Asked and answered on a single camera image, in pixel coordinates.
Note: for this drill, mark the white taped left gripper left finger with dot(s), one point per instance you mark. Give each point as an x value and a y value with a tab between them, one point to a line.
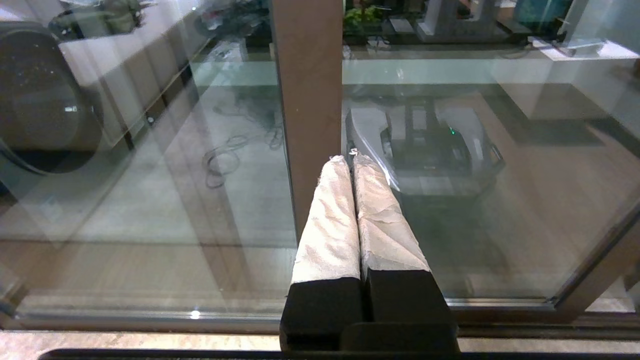
327	250

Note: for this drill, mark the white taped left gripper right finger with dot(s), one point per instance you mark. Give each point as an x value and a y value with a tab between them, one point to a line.
390	240

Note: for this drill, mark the brown framed sliding glass door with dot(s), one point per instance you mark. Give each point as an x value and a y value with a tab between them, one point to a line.
550	200

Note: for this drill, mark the dark sliding door floor track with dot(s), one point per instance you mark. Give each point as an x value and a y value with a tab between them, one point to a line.
150	340

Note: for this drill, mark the brown framed fixed glass door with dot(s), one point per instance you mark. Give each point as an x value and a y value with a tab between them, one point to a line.
310	100

